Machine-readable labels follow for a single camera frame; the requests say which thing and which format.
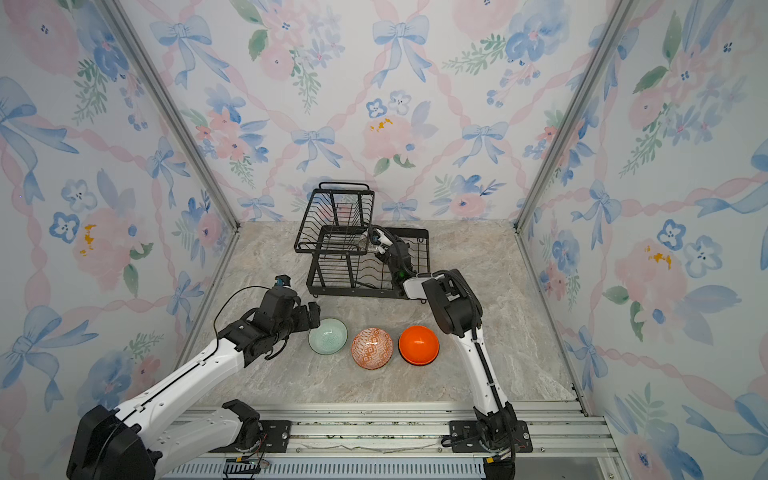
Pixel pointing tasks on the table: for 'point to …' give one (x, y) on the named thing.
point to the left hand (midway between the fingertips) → (307, 308)
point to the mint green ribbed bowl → (329, 338)
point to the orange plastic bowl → (419, 345)
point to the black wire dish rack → (330, 233)
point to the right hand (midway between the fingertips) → (387, 229)
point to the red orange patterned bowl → (371, 348)
